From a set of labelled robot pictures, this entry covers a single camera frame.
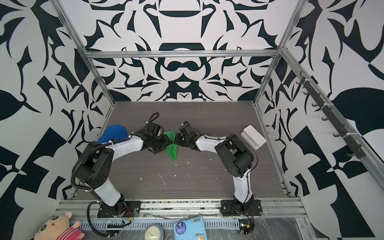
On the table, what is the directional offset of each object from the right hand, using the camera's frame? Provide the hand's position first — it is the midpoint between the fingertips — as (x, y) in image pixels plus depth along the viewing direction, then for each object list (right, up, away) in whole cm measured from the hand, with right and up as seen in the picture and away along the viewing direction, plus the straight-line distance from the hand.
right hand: (175, 138), depth 94 cm
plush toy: (-45, -33, -30) cm, 64 cm away
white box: (+47, +1, -3) cm, 47 cm away
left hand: (-2, -2, -1) cm, 3 cm away
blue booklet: (+10, -35, -29) cm, 46 cm away
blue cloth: (-45, +3, +11) cm, 46 cm away
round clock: (-6, -36, -29) cm, 47 cm away
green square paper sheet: (-2, -6, -2) cm, 7 cm away
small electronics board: (+36, -38, -22) cm, 57 cm away
